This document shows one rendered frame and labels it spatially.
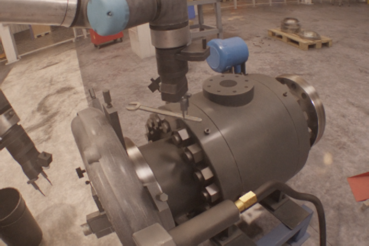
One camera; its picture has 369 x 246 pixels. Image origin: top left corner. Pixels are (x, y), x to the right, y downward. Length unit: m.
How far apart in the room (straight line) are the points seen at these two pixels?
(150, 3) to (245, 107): 0.63
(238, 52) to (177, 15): 0.76
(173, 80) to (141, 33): 4.00
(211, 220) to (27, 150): 0.51
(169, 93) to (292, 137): 0.61
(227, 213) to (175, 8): 0.52
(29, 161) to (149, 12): 0.48
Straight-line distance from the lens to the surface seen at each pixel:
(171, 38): 0.58
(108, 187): 0.72
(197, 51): 0.58
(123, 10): 0.49
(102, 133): 0.78
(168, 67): 0.61
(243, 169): 0.94
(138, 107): 0.77
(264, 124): 1.02
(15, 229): 1.75
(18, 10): 0.57
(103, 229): 0.88
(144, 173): 0.88
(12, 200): 1.95
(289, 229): 1.38
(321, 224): 1.13
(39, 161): 0.72
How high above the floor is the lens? 1.36
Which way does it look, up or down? 28 degrees down
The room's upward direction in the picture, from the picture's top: 7 degrees counter-clockwise
